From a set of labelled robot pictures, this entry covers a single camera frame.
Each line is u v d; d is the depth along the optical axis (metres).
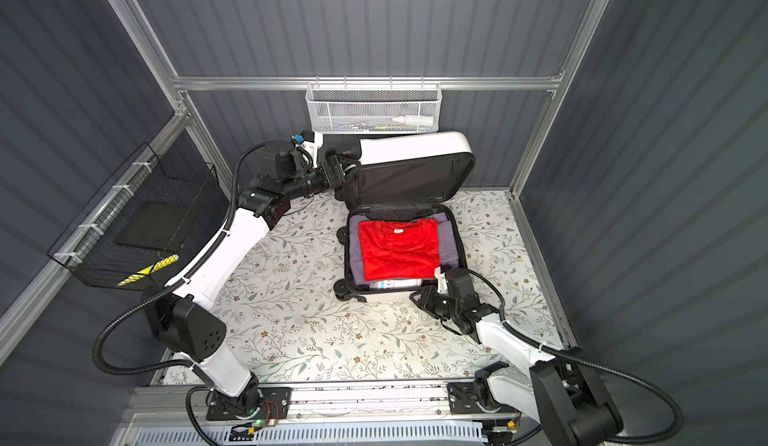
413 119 0.93
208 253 0.48
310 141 0.68
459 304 0.68
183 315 0.44
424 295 0.78
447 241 0.95
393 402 0.75
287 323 0.87
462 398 0.74
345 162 0.67
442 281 0.81
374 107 1.24
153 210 0.76
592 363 0.41
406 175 0.85
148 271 0.66
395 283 0.89
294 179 0.63
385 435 0.77
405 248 0.94
